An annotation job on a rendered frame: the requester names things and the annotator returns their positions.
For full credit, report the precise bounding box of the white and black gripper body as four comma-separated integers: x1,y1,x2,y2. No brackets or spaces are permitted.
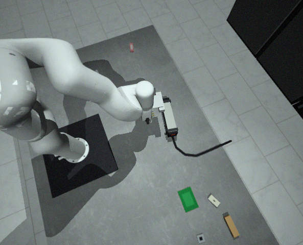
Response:
141,109,152,121

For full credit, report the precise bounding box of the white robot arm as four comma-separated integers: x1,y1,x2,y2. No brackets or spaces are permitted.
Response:
0,38,165,163

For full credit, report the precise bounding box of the tan rectangular bar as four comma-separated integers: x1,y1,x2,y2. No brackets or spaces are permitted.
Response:
223,215,239,238

